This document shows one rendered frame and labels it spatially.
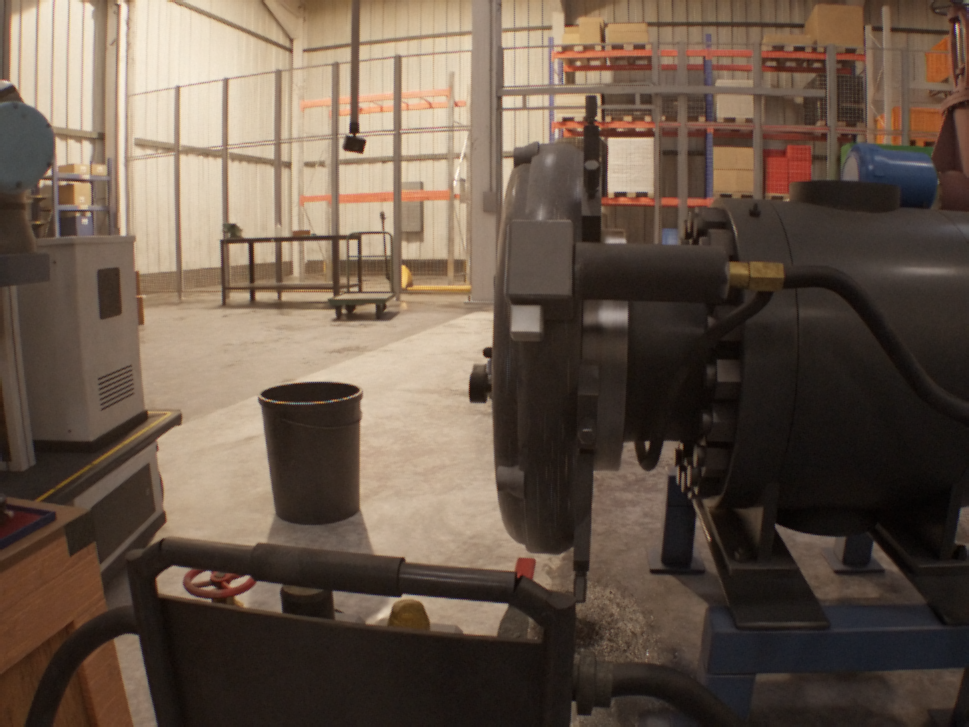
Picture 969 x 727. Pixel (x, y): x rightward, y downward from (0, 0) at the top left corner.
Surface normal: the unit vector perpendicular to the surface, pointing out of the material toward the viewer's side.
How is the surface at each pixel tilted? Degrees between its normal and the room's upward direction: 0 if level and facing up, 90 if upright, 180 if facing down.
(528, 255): 68
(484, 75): 90
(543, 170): 35
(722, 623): 0
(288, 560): 51
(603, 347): 81
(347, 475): 93
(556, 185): 41
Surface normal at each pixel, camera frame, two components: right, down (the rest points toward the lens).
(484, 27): -0.25, 0.17
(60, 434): 0.04, 0.18
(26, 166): 0.79, 0.18
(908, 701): 0.00, -0.98
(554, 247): -0.14, -0.22
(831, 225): -0.08, -0.74
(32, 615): 0.99, 0.03
